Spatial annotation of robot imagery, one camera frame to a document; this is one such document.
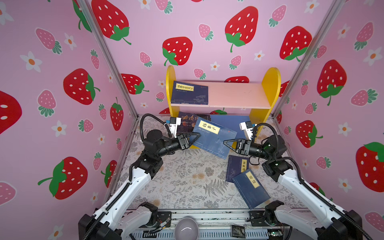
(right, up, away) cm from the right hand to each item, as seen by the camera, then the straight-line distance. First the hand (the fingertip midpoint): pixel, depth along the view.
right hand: (224, 144), depth 61 cm
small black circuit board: (+8, -42, +7) cm, 43 cm away
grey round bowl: (-16, -42, +9) cm, 46 cm away
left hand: (-11, +3, +2) cm, 11 cm away
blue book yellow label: (+19, -27, +21) cm, 39 cm away
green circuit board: (+26, -44, +9) cm, 52 cm away
